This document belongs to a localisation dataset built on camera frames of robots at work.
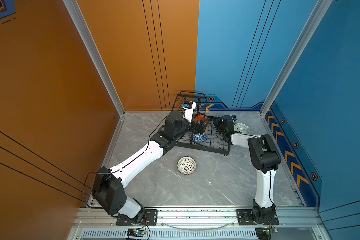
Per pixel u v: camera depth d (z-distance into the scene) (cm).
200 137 102
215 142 100
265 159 57
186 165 89
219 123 91
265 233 70
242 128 108
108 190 40
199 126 65
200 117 102
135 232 71
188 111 63
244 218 72
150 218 74
